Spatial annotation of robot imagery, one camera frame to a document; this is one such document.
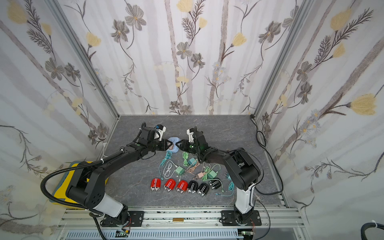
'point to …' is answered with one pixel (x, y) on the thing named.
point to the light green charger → (211, 174)
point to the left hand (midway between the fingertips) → (172, 141)
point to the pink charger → (201, 174)
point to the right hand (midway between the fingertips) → (177, 142)
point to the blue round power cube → (174, 140)
